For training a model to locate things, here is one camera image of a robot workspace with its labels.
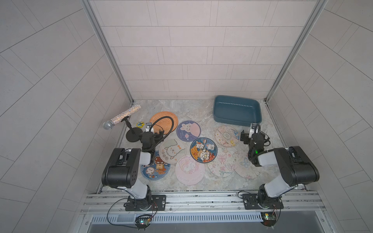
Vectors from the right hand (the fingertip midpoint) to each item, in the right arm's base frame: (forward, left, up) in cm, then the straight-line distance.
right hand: (250, 129), depth 94 cm
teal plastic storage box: (+19, +4, -3) cm, 19 cm away
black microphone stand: (+1, +77, +1) cm, 77 cm away
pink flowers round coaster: (-1, +15, -4) cm, 16 cm away
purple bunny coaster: (+4, +41, -3) cm, 42 cm away
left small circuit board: (-45, +63, 0) cm, 77 cm away
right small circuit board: (-47, +5, -6) cm, 47 cm away
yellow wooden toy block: (+10, +74, 0) cm, 75 cm away
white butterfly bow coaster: (-20, +21, -5) cm, 29 cm away
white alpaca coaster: (-10, +51, -3) cm, 52 cm away
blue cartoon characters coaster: (-22, +59, -2) cm, 63 cm away
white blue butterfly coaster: (-22, +10, -5) cm, 25 cm away
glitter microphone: (-5, +81, +21) cm, 84 cm away
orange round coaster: (-4, +53, +20) cm, 57 cm away
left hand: (+4, +63, +2) cm, 63 cm away
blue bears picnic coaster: (-11, +32, -3) cm, 34 cm away
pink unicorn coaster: (-24, +41, -4) cm, 48 cm away
